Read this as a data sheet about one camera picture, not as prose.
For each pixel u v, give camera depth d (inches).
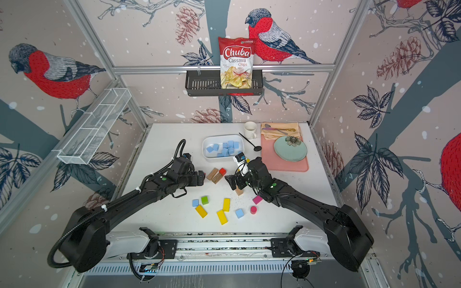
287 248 26.0
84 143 28.6
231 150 41.6
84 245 15.8
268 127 47.0
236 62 33.5
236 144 42.1
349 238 15.5
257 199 34.7
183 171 26.4
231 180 28.3
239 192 34.8
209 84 42.0
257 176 24.5
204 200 34.5
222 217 32.6
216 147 42.4
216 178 37.4
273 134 44.9
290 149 42.4
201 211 33.0
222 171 38.1
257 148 42.1
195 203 34.5
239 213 32.6
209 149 42.1
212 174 38.0
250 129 42.4
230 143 43.1
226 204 33.9
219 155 40.1
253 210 32.5
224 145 43.4
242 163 27.5
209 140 41.9
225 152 40.4
